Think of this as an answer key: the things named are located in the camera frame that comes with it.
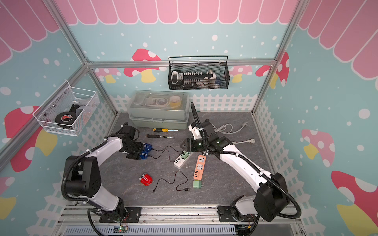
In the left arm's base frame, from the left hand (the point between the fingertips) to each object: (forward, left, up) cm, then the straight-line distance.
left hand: (144, 153), depth 91 cm
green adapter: (-3, -26, +2) cm, 26 cm away
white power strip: (-5, -22, -2) cm, 23 cm away
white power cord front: (+13, -71, -4) cm, 72 cm away
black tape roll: (+2, +30, +29) cm, 42 cm away
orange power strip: (-8, -34, -3) cm, 35 cm away
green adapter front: (-18, -33, -3) cm, 37 cm away
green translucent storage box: (+28, -6, +11) cm, 30 cm away
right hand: (-3, -25, +15) cm, 30 cm away
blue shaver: (+6, 0, -3) cm, 6 cm away
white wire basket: (+15, +30, +27) cm, 43 cm away
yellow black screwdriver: (+20, -8, -3) cm, 22 cm away
